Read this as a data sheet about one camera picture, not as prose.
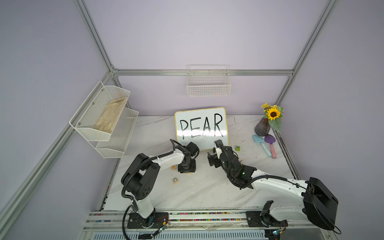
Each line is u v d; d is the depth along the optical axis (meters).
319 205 0.41
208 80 1.01
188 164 0.76
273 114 0.91
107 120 0.77
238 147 1.01
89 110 0.71
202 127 0.98
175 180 0.86
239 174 0.61
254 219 0.73
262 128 1.07
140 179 0.47
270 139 1.04
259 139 1.04
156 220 0.73
